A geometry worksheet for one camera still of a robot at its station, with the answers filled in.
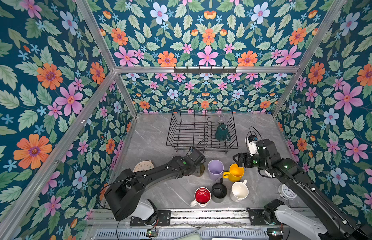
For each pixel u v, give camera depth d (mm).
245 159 649
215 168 857
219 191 816
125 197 420
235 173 880
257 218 730
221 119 1047
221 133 958
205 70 929
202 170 746
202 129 1080
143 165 900
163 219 734
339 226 387
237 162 680
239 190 801
